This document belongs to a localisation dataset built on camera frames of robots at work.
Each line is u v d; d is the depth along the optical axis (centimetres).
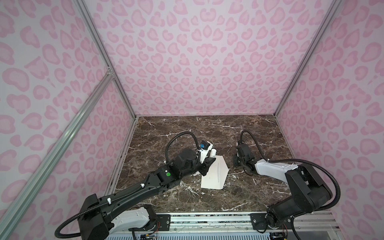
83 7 69
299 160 47
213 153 68
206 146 60
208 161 63
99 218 39
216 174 88
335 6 69
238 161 82
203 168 62
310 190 44
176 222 75
